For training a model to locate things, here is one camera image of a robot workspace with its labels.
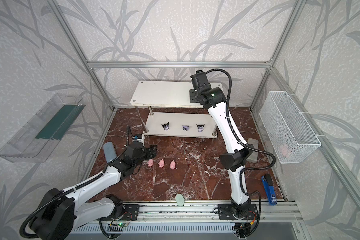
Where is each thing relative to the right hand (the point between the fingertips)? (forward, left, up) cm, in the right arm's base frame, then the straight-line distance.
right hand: (197, 89), depth 78 cm
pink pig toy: (-26, +28, -35) cm, 52 cm away
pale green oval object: (-46, +9, -34) cm, 59 cm away
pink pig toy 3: (-27, +15, -35) cm, 47 cm away
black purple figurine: (-5, +20, -27) cm, 34 cm away
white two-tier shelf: (-1, +14, -3) cm, 14 cm away
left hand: (-18, +25, -25) cm, 40 cm away
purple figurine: (-5, +7, -28) cm, 29 cm away
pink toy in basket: (-29, -43, -16) cm, 54 cm away
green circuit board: (-57, +37, -36) cm, 76 cm away
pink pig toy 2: (-27, +22, -35) cm, 49 cm away
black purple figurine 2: (-7, -2, -25) cm, 26 cm away
